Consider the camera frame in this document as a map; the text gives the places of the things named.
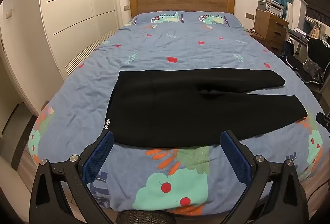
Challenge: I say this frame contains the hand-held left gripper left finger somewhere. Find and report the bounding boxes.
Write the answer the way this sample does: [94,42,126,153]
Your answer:
[29,131,115,224]

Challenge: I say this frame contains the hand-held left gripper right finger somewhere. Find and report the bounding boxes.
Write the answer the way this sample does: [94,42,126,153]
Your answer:
[220,130,308,224]

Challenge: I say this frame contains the black pants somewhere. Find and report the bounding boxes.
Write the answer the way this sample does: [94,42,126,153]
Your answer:
[102,68,308,148]

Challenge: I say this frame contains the black office chair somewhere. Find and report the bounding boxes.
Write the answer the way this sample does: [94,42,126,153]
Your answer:
[286,38,330,85]

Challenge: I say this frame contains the cluttered desk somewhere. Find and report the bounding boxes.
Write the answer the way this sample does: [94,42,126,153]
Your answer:
[287,24,330,45]

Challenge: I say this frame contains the wooden drawer cabinet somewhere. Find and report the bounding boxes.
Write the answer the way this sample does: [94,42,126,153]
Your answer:
[253,9,289,53]

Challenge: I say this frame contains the blue printed blanket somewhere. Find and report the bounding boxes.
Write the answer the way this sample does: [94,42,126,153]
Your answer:
[27,11,324,215]

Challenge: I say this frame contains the white printer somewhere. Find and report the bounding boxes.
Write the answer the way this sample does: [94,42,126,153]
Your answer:
[257,0,285,17]

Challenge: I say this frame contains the white wardrobe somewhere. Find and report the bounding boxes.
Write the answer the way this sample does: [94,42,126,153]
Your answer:
[39,0,119,82]

